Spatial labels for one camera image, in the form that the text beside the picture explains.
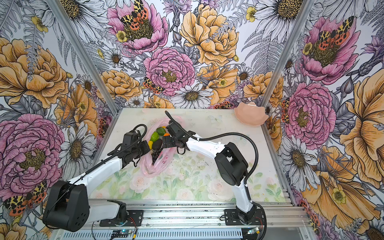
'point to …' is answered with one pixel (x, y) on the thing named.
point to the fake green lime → (154, 136)
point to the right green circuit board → (254, 230)
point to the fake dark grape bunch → (154, 154)
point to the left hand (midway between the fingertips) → (149, 150)
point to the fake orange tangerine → (166, 134)
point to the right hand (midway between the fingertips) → (170, 144)
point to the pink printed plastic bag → (167, 155)
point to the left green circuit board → (120, 233)
